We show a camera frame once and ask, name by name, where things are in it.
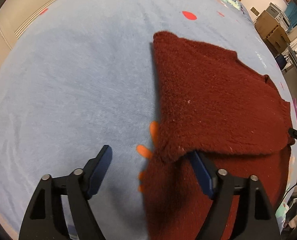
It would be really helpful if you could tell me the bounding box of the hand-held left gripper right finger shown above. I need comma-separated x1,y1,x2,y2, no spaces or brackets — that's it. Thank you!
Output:
190,151,282,240

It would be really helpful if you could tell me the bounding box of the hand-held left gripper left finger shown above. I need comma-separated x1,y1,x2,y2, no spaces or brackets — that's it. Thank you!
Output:
18,144,113,240

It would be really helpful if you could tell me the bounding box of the dark red knit sweater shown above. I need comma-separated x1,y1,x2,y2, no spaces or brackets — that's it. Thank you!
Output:
138,31,296,240

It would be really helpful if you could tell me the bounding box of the dark blue bag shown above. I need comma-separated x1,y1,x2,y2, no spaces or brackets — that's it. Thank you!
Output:
275,54,289,72

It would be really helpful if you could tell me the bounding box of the printed blue blanket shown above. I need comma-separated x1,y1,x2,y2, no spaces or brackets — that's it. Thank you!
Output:
0,0,297,240

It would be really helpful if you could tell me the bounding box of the low wooden nightstand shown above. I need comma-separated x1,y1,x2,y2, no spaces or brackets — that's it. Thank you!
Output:
266,26,297,55

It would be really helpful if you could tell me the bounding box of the tall wooden dresser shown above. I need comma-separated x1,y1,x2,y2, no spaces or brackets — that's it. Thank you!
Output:
254,10,288,40

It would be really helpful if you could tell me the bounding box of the teal curtain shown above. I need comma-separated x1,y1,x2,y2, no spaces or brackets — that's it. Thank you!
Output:
285,1,297,28

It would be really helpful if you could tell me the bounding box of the grey printer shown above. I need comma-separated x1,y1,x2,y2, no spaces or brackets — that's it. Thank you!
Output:
268,2,291,32

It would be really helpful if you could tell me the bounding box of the black cable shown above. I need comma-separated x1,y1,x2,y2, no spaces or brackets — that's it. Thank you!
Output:
280,174,297,206

